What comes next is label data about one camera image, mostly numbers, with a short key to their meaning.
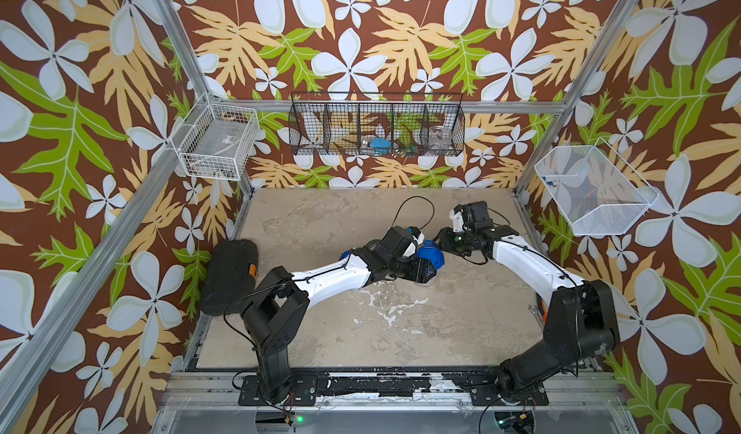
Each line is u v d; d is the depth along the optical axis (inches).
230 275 34.9
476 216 27.5
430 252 33.7
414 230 30.8
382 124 38.7
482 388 29.0
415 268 28.9
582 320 17.6
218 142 33.7
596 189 32.3
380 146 37.2
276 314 18.1
